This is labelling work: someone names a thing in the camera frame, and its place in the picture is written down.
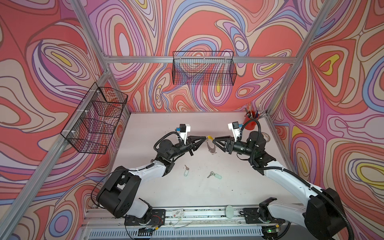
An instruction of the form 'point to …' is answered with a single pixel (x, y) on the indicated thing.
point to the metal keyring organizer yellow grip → (209, 149)
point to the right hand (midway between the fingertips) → (215, 143)
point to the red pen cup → (250, 125)
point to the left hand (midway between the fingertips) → (207, 140)
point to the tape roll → (266, 136)
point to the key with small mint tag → (215, 174)
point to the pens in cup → (256, 114)
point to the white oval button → (229, 211)
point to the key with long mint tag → (186, 171)
